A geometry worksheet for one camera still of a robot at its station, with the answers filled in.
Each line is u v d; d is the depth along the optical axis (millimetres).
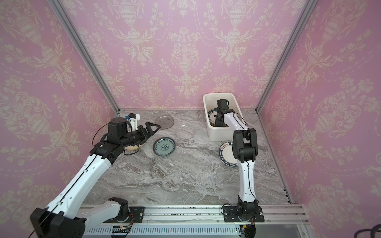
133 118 676
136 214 744
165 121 1137
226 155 997
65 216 385
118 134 550
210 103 1130
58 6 693
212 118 1017
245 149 609
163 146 997
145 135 635
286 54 856
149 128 647
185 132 1084
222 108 852
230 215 729
